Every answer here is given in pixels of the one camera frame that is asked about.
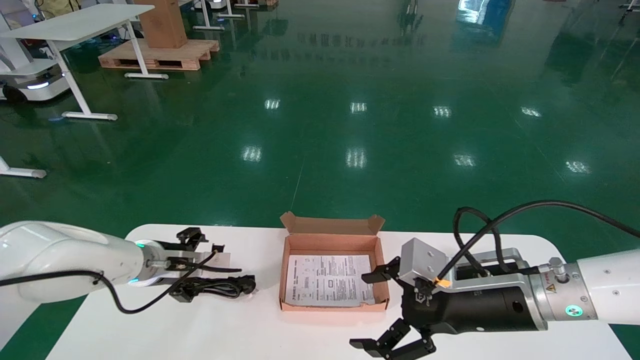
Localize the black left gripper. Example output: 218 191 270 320
150 227 226 304

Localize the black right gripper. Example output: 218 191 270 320
349 256 537 360

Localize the thick black power cable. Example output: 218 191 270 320
170 274 257 303

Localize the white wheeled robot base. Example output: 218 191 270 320
0 12 71 105

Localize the open brown cardboard box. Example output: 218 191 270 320
278 211 391 313

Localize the white printed paper manual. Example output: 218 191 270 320
286 255 376 308

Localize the white table foot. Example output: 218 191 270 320
0 157 47 179

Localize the large wooden pallet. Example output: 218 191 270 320
98 39 220 71

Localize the tall brown cardboard carton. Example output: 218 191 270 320
132 0 188 49

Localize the white table leg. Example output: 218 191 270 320
192 0 226 32
217 0 261 20

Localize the white desk with legs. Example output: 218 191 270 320
0 4 169 121

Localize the yellow object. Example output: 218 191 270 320
35 0 81 20

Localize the grey stand leg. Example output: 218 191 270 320
618 0 640 26

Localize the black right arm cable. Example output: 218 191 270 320
452 200 640 283

